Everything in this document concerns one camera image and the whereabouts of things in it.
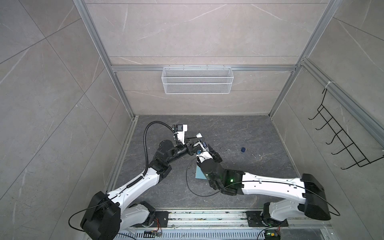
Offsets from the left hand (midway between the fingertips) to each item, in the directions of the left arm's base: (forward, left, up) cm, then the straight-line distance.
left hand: (203, 136), depth 68 cm
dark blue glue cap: (+10, -29, -29) cm, 42 cm away
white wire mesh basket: (+49, 0, -1) cm, 49 cm away
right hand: (-2, -1, -6) cm, 6 cm away
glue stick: (-3, 0, -3) cm, 4 cm away
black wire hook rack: (-16, -61, +3) cm, 64 cm away
